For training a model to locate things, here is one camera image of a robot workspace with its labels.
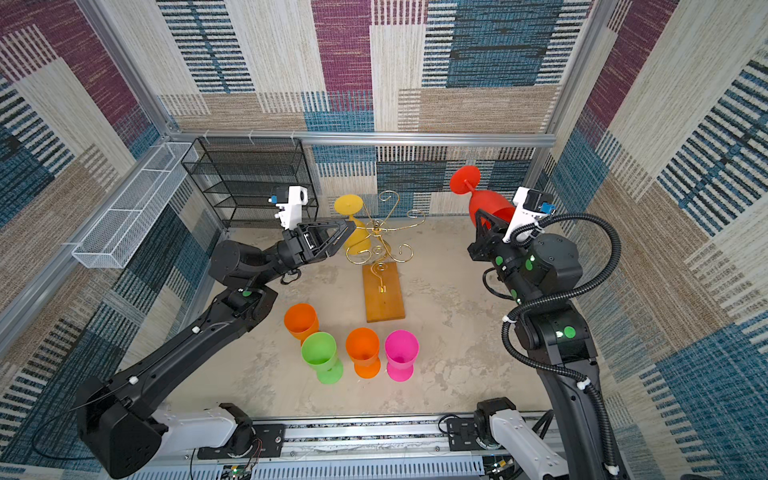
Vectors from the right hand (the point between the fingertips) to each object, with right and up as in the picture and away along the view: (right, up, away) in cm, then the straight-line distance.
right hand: (475, 218), depth 58 cm
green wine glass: (-35, -32, +22) cm, 52 cm away
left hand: (-23, -2, -8) cm, 25 cm away
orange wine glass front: (-40, -25, +24) cm, 53 cm away
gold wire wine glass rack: (-18, -14, +34) cm, 42 cm away
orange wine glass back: (-23, -30, +20) cm, 43 cm away
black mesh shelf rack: (-69, +21, +50) cm, 88 cm away
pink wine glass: (-13, -31, +18) cm, 38 cm away
